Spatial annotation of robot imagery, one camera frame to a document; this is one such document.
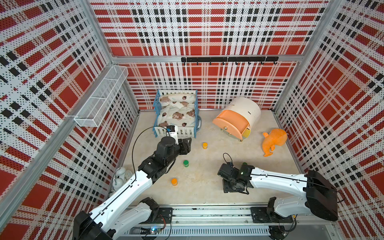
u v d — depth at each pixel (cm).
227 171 63
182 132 101
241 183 57
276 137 96
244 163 90
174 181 82
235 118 88
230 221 73
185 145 66
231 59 90
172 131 64
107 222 39
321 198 41
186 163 90
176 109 111
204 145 100
